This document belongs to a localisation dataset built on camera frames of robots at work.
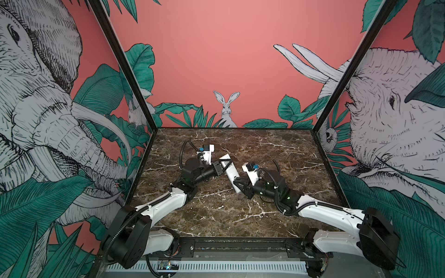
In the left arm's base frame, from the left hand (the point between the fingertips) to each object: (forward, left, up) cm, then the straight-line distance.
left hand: (232, 160), depth 74 cm
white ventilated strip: (-36, +8, -25) cm, 45 cm away
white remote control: (-3, +1, -4) cm, 5 cm away
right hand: (-7, 0, -5) cm, 9 cm away
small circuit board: (-35, +28, -24) cm, 51 cm away
